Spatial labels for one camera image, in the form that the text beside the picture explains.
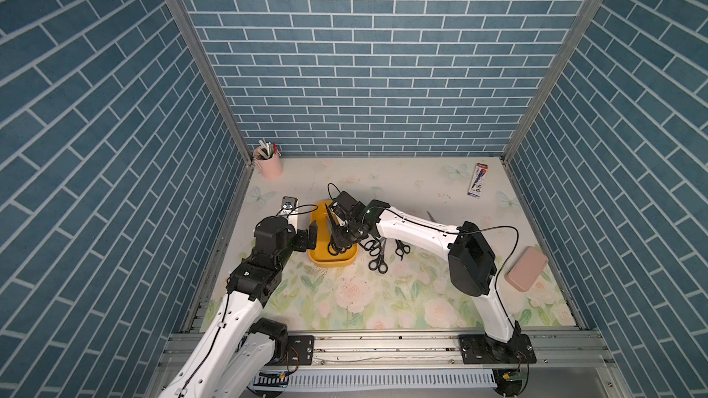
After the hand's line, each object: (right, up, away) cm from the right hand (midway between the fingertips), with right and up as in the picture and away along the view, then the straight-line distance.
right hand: (337, 240), depth 86 cm
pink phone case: (+62, -10, +3) cm, 62 cm away
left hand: (-8, +8, -9) cm, 14 cm away
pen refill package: (+55, +19, +26) cm, 64 cm away
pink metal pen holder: (-30, +24, +25) cm, 46 cm away
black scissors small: (+21, -5, +7) cm, 23 cm away
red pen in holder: (-28, +32, +22) cm, 48 cm away
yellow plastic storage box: (-7, -7, +6) cm, 11 cm away
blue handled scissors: (+34, +5, +16) cm, 37 cm away
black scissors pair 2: (+14, -8, +4) cm, 17 cm away
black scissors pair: (+12, -4, +8) cm, 15 cm away
